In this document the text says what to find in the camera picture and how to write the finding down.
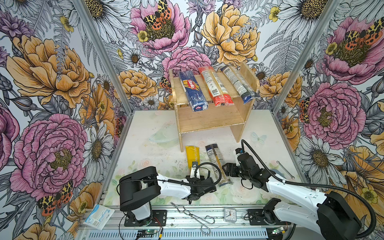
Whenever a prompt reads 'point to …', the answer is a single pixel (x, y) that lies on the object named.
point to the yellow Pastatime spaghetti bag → (193, 155)
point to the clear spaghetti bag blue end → (216, 157)
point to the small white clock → (230, 215)
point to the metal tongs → (208, 219)
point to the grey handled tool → (293, 177)
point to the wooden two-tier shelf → (214, 117)
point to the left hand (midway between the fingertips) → (195, 181)
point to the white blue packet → (99, 217)
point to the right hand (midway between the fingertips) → (228, 172)
